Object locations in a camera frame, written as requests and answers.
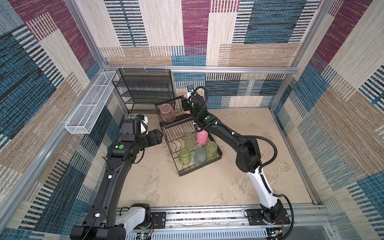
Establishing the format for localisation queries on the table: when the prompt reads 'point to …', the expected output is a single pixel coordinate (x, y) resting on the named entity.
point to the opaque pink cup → (187, 112)
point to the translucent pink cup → (167, 113)
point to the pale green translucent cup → (190, 141)
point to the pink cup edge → (202, 137)
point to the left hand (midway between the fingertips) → (156, 133)
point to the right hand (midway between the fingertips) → (187, 96)
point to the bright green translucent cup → (211, 149)
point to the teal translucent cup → (200, 155)
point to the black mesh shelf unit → (142, 88)
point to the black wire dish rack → (174, 133)
